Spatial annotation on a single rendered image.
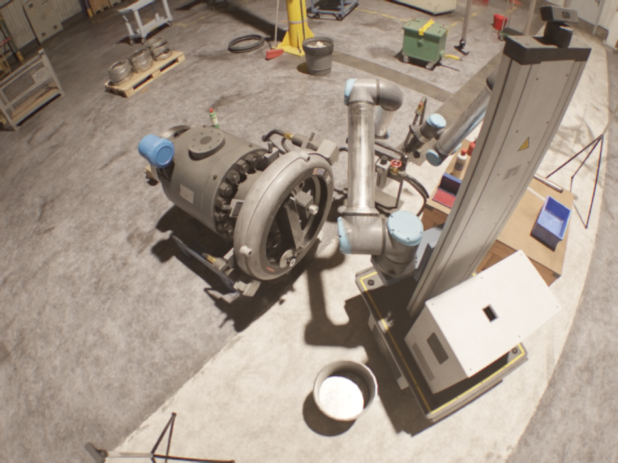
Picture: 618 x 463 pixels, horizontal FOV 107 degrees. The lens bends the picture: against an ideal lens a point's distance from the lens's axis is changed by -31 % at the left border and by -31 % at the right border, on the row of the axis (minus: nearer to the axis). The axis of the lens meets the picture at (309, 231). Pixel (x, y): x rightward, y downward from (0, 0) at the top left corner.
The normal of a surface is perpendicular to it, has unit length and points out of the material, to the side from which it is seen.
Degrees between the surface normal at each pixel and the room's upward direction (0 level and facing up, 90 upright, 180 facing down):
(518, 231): 0
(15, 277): 0
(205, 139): 0
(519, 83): 90
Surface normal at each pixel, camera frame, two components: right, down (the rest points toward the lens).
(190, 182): -0.48, 0.12
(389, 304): -0.07, -0.58
